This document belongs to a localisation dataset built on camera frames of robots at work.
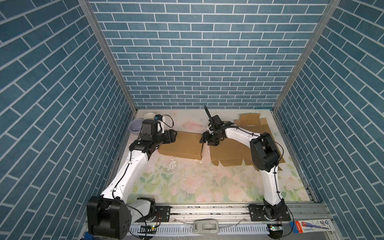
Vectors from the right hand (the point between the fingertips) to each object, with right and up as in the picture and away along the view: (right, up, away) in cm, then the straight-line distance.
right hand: (201, 141), depth 97 cm
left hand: (-17, +7, -16) cm, 24 cm away
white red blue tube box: (+51, -37, -27) cm, 69 cm away
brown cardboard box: (-10, -2, -3) cm, 10 cm away
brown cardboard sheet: (+20, -7, +5) cm, 21 cm away
